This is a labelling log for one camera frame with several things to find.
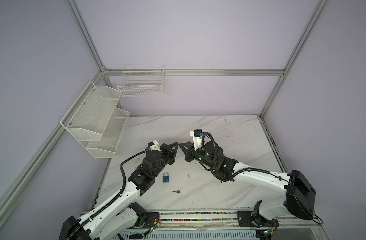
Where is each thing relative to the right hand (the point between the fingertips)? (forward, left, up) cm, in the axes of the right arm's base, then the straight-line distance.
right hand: (178, 145), depth 71 cm
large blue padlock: (-6, +9, -26) cm, 28 cm away
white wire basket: (+46, +27, +7) cm, 54 cm away
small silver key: (-13, +1, -28) cm, 31 cm away
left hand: (+2, -1, 0) cm, 2 cm away
